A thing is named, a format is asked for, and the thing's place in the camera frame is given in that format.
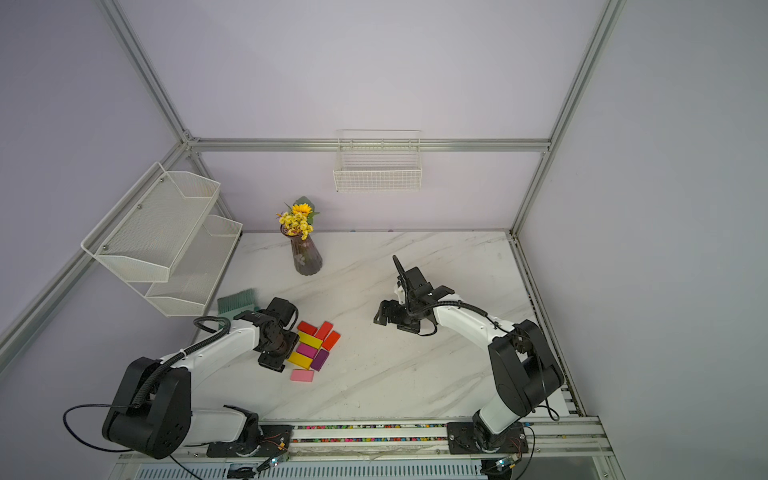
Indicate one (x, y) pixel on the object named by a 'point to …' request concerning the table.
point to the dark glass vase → (307, 258)
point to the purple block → (320, 360)
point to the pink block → (302, 375)
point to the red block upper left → (307, 328)
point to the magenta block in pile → (306, 350)
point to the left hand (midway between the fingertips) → (292, 354)
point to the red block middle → (324, 330)
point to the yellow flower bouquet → (298, 219)
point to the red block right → (331, 341)
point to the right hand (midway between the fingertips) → (387, 326)
